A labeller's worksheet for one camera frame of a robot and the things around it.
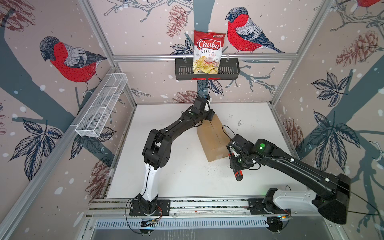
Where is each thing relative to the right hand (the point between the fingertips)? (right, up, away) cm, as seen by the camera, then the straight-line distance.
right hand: (230, 168), depth 73 cm
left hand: (-6, +29, +19) cm, 35 cm away
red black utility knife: (+3, -1, -5) cm, 6 cm away
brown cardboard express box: (-7, +14, +12) cm, 19 cm away
